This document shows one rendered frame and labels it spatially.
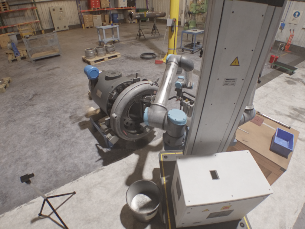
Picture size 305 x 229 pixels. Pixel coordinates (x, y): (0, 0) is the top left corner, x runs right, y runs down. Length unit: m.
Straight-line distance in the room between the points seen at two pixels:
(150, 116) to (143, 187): 0.75
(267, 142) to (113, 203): 1.85
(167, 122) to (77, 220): 1.37
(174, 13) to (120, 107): 3.96
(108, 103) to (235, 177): 1.49
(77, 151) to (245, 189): 2.06
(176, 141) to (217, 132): 0.33
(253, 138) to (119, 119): 1.53
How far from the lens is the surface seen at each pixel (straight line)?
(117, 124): 1.63
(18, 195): 2.42
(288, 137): 2.25
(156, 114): 1.19
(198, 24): 12.71
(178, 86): 2.02
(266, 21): 0.93
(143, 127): 1.79
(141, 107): 1.79
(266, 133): 2.23
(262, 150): 1.96
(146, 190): 1.69
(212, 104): 0.98
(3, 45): 13.77
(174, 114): 1.17
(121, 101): 1.55
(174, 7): 5.06
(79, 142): 2.53
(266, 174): 2.10
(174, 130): 1.18
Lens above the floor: 1.70
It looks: 38 degrees down
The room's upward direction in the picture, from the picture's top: straight up
